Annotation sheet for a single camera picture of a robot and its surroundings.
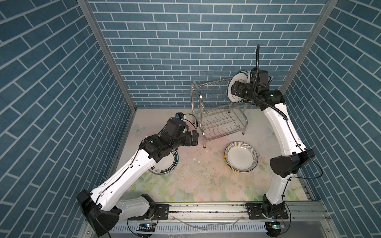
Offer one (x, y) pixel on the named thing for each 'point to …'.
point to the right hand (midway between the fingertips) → (240, 88)
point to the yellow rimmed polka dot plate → (241, 172)
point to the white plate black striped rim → (241, 156)
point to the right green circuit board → (274, 228)
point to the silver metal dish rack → (212, 113)
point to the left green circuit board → (146, 227)
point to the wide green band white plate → (166, 165)
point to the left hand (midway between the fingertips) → (195, 135)
